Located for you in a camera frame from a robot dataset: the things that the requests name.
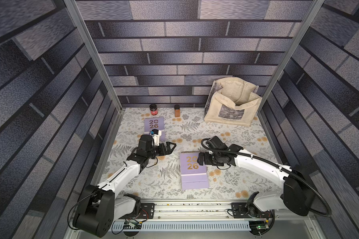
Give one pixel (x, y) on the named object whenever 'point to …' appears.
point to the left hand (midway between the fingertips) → (171, 145)
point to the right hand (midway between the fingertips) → (203, 160)
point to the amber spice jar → (177, 111)
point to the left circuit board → (132, 224)
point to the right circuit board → (258, 227)
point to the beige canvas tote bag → (233, 100)
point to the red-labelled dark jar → (154, 110)
